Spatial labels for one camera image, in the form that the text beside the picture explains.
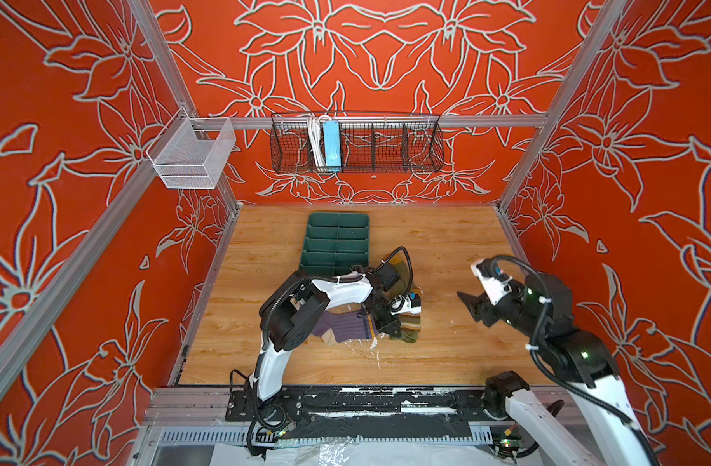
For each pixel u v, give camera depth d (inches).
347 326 33.8
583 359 16.8
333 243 40.6
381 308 30.2
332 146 35.4
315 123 34.5
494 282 21.4
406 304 30.6
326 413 28.6
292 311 19.9
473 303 23.2
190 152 36.7
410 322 34.0
